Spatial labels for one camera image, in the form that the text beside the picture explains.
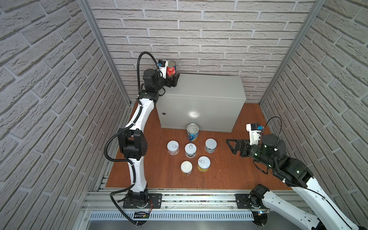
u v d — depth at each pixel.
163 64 0.68
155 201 0.73
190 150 0.87
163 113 0.90
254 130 0.56
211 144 0.90
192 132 0.90
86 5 0.69
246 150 0.56
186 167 0.79
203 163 0.81
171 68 0.76
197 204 0.73
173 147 0.87
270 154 0.47
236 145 0.56
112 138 0.47
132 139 0.52
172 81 0.76
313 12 0.71
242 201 0.74
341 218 0.39
